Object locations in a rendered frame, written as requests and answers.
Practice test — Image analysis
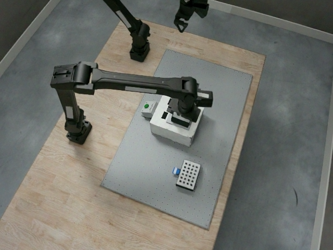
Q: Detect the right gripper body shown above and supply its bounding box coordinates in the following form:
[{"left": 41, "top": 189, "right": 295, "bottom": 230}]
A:
[{"left": 168, "top": 98, "right": 200, "bottom": 122}]

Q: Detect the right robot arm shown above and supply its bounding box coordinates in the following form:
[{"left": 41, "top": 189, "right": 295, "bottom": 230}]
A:
[{"left": 50, "top": 61, "right": 213, "bottom": 143}]

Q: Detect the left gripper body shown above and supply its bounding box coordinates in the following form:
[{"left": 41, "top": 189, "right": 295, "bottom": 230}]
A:
[{"left": 174, "top": 2, "right": 192, "bottom": 25}]

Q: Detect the white plate with round holes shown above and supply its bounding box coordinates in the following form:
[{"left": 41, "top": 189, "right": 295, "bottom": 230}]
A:
[{"left": 171, "top": 112, "right": 190, "bottom": 128}]

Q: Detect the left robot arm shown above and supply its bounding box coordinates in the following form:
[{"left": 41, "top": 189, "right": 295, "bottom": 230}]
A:
[{"left": 103, "top": 0, "right": 209, "bottom": 58}]

